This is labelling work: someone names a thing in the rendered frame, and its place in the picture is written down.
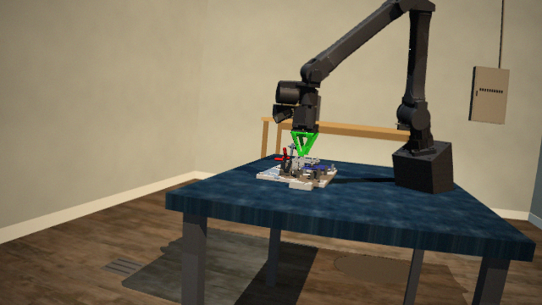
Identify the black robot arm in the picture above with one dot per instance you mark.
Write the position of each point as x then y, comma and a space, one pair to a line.
415, 116

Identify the white fixture plate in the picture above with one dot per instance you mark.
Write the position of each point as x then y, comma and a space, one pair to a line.
273, 174

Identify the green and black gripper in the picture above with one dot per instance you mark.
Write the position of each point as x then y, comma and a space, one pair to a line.
308, 130

